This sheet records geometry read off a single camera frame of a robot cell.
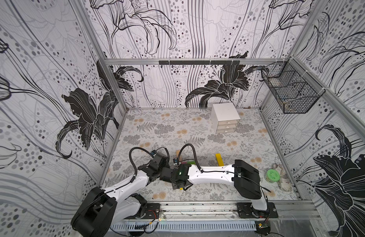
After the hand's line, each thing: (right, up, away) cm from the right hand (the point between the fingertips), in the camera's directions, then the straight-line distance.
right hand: (179, 182), depth 82 cm
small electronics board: (+41, -17, -12) cm, 46 cm away
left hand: (-6, +5, +6) cm, 10 cm away
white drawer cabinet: (+30, +36, +14) cm, 49 cm away
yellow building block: (+25, +10, +9) cm, 28 cm away
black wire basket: (+70, +53, +7) cm, 89 cm away
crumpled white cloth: (+59, +1, -2) cm, 59 cm away
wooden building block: (-1, +18, -8) cm, 19 cm away
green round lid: (+53, +4, -1) cm, 53 cm away
